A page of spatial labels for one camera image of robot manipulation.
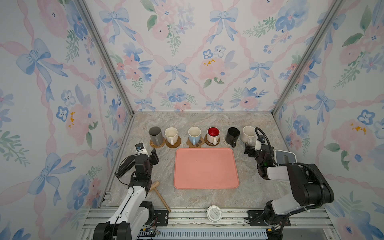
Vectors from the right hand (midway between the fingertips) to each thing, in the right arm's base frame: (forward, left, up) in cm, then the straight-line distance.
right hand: (255, 142), depth 94 cm
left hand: (-9, +64, +6) cm, 65 cm away
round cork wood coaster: (+1, +51, -5) cm, 51 cm away
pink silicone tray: (-14, +31, -8) cm, 35 cm away
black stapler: (-14, +77, -2) cm, 78 cm away
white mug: (+5, +3, +1) cm, 6 cm away
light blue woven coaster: (+3, +6, -6) cm, 9 cm away
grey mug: (+2, +62, +5) cm, 62 cm away
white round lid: (-39, +29, -1) cm, 49 cm away
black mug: (+4, +14, +3) cm, 15 cm away
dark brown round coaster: (+2, +27, -6) cm, 28 cm away
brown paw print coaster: (+4, +34, -6) cm, 35 cm away
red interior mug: (+9, +26, -4) cm, 27 cm away
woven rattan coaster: (0, +63, -6) cm, 63 cm away
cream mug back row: (+6, +53, +1) cm, 54 cm away
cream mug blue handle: (+5, +38, +2) cm, 39 cm away
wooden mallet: (-25, +60, -5) cm, 65 cm away
